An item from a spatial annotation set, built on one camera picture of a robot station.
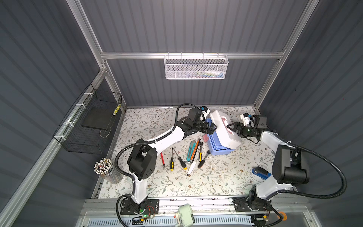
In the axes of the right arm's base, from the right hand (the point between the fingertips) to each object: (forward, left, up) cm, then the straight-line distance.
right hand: (232, 129), depth 91 cm
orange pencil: (-10, +24, -10) cm, 28 cm away
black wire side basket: (-11, +81, +18) cm, 84 cm away
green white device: (-47, +31, -5) cm, 56 cm away
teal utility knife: (-7, +27, -11) cm, 30 cm away
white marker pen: (-22, +27, -11) cm, 37 cm away
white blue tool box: (-10, +8, +2) cm, 12 cm away
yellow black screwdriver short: (-18, +40, -10) cm, 45 cm away
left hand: (-2, +15, +7) cm, 16 cm away
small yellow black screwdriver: (-13, +21, -10) cm, 27 cm away
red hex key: (-16, +46, -11) cm, 50 cm away
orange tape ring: (-45, -19, -11) cm, 50 cm away
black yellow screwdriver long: (-18, +33, -11) cm, 39 cm away
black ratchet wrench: (-18, +21, -11) cm, 30 cm away
